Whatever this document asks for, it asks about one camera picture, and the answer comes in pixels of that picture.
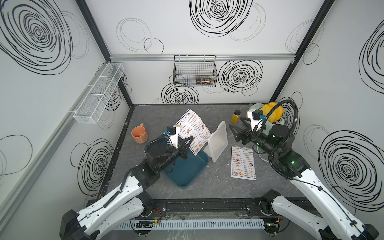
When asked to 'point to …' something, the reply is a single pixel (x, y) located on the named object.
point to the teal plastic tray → (183, 172)
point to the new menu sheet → (191, 124)
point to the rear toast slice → (279, 111)
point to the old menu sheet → (242, 163)
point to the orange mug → (140, 134)
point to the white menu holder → (217, 142)
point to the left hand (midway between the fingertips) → (192, 138)
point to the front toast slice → (267, 108)
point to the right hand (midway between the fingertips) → (237, 122)
